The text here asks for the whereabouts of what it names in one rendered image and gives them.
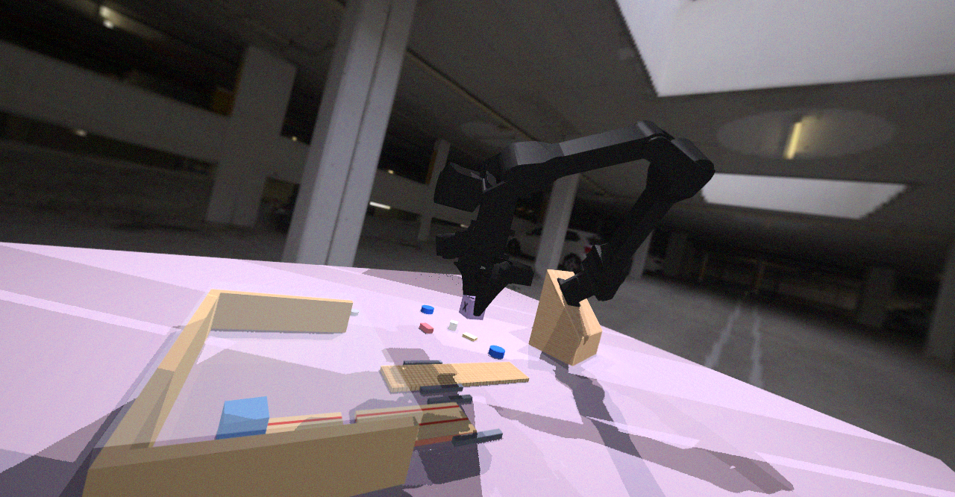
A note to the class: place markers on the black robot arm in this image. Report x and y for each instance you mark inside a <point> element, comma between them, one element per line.
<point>678,170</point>

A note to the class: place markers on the purple cube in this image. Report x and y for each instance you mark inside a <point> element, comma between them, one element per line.
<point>467,308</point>

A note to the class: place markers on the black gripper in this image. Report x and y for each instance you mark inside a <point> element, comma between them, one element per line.
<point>486,283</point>

